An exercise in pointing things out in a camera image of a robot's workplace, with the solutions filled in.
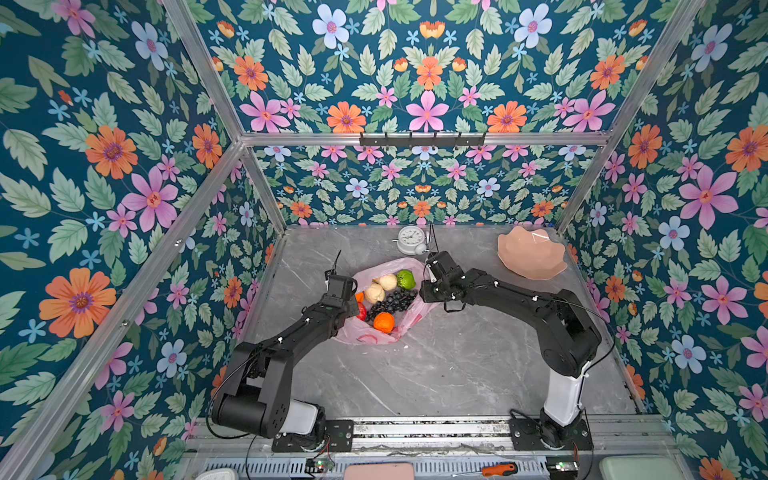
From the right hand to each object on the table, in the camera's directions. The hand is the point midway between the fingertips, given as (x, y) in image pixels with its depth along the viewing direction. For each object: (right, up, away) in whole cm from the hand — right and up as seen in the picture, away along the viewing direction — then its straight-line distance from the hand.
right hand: (423, 289), depth 93 cm
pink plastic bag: (-5, -9, -5) cm, 11 cm away
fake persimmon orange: (-12, -9, -5) cm, 16 cm away
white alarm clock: (-4, +16, +18) cm, 25 cm away
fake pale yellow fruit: (-12, +2, +5) cm, 13 cm away
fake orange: (-20, -3, +2) cm, 21 cm away
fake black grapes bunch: (-9, -4, 0) cm, 10 cm away
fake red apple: (-19, -7, -1) cm, 20 cm away
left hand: (-23, -1, -2) cm, 23 cm away
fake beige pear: (-16, -1, +2) cm, 16 cm away
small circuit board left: (-27, -40, -23) cm, 53 cm away
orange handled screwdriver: (+17, -39, -25) cm, 49 cm away
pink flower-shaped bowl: (+42, +11, +17) cm, 46 cm away
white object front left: (-48, -39, -27) cm, 67 cm away
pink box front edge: (-12, -40, -25) cm, 48 cm away
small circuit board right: (+32, -40, -23) cm, 56 cm away
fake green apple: (-6, +3, +5) cm, 8 cm away
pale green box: (+48, -38, -26) cm, 67 cm away
